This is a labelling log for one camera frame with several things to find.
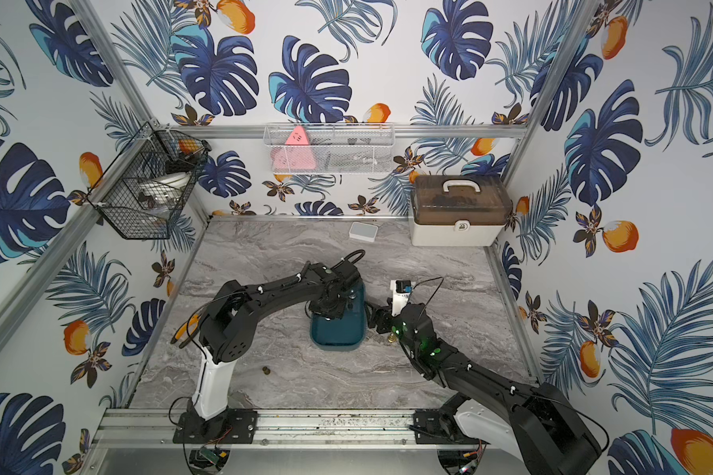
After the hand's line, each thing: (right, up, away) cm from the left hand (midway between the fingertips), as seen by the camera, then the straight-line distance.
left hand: (332, 310), depth 92 cm
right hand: (+13, +5, -9) cm, 17 cm away
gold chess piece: (+18, -8, -4) cm, 20 cm away
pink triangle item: (-11, +48, -3) cm, 49 cm away
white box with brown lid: (+42, +32, +7) cm, 54 cm away
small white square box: (+10, +26, +24) cm, 37 cm away
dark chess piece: (-18, -15, -10) cm, 25 cm away
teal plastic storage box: (+5, -6, -6) cm, 9 cm away
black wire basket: (-49, +36, -13) cm, 62 cm away
